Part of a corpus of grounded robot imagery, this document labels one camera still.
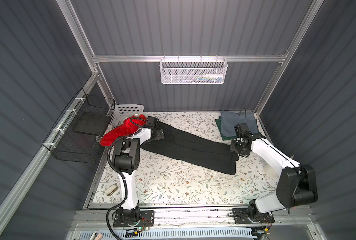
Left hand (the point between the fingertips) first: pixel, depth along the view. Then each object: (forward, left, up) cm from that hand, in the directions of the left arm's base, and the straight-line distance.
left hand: (156, 136), depth 105 cm
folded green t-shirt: (+9, -47, +2) cm, 48 cm away
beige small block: (-36, +22, +1) cm, 42 cm away
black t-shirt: (-15, -25, +2) cm, 29 cm away
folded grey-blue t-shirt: (+9, -54, +5) cm, 55 cm away
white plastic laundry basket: (+22, +28, +3) cm, 36 cm away
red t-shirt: (0, +15, +13) cm, 20 cm away
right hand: (-18, -50, +8) cm, 54 cm away
